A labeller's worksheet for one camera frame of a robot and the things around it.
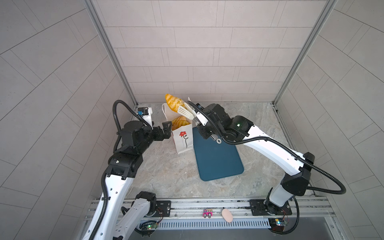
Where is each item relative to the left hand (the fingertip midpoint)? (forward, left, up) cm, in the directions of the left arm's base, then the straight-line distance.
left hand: (165, 120), depth 65 cm
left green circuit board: (-36, +6, -28) cm, 46 cm away
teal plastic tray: (-5, -25, -32) cm, 41 cm away
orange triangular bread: (+13, -3, -18) cm, 22 cm away
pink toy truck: (-31, -19, -29) cm, 47 cm away
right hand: (+1, -14, -6) cm, 15 cm away
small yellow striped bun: (+12, -3, -18) cm, 22 cm away
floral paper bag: (+2, -6, -17) cm, 18 cm away
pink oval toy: (-32, -28, -30) cm, 52 cm away
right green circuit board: (-34, -52, -33) cm, 70 cm away
